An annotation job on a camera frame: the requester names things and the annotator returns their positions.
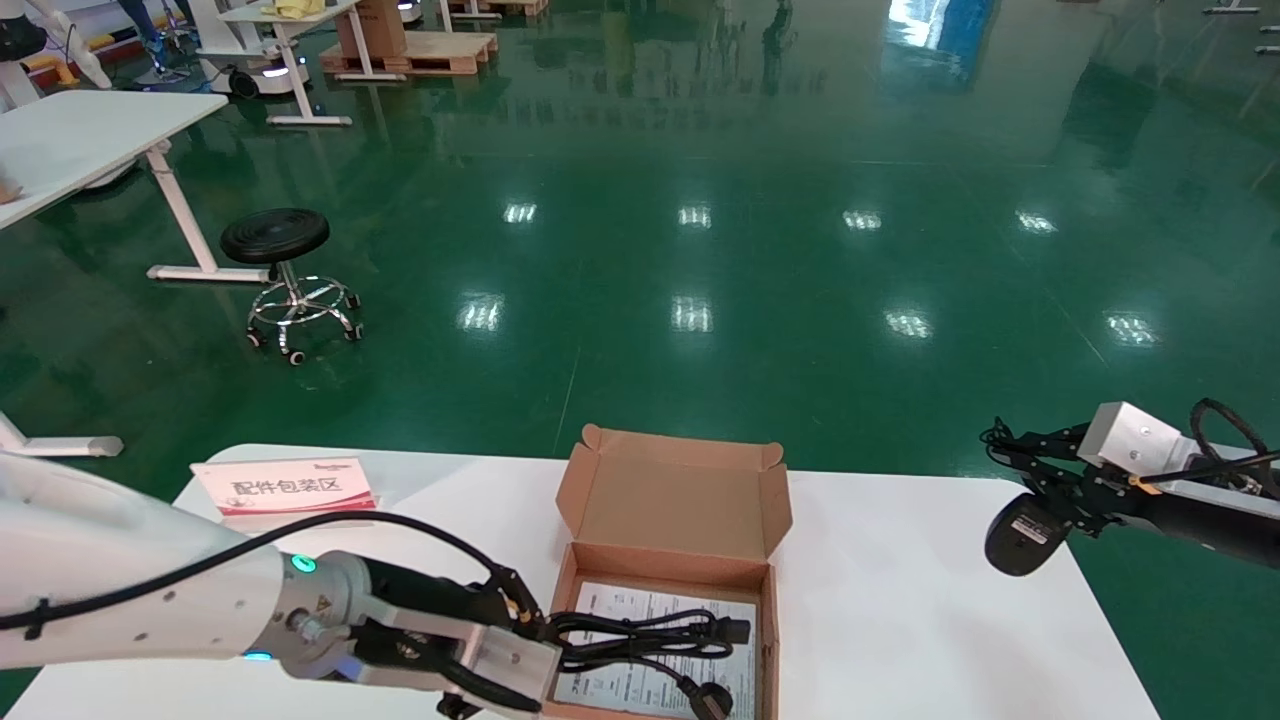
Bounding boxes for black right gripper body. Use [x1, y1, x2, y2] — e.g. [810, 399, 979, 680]
[1120, 478, 1280, 571]

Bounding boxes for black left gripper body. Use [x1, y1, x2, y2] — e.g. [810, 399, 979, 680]
[360, 556, 521, 641]

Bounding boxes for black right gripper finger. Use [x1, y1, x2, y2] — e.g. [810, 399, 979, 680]
[1030, 470, 1136, 541]
[983, 418, 1091, 471]

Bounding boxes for black computer mouse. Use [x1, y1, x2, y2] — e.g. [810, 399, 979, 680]
[985, 492, 1073, 578]

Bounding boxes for brown cardboard storage box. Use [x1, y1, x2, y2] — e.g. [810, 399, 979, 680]
[532, 423, 794, 720]

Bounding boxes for black power cable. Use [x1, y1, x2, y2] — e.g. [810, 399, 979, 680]
[545, 608, 753, 720]

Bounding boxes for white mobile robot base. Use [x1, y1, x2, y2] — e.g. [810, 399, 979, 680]
[75, 158, 141, 191]

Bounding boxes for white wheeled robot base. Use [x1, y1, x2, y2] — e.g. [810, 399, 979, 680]
[198, 55, 313, 101]

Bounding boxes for white printed instruction sheet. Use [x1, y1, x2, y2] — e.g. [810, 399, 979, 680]
[553, 582, 759, 719]

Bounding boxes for red white acrylic sign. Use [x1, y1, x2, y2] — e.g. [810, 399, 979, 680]
[190, 457, 384, 531]

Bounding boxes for black round swivel stool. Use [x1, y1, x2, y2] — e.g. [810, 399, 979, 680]
[220, 208, 363, 367]

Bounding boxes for small white desk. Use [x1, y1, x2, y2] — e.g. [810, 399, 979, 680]
[218, 0, 363, 128]

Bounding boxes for wooden pallet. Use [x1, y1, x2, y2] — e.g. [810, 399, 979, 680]
[320, 30, 499, 77]
[440, 0, 550, 19]

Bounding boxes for tall brown cardboard carton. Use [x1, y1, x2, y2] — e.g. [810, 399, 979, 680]
[335, 0, 409, 59]

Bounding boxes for large white desk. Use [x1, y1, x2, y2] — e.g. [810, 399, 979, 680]
[0, 90, 271, 459]

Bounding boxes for white humanoid robot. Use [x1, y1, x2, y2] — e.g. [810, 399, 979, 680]
[0, 0, 113, 113]

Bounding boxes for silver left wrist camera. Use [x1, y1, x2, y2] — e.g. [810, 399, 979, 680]
[345, 618, 563, 717]

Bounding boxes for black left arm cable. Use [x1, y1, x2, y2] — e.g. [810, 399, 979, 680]
[0, 510, 546, 713]

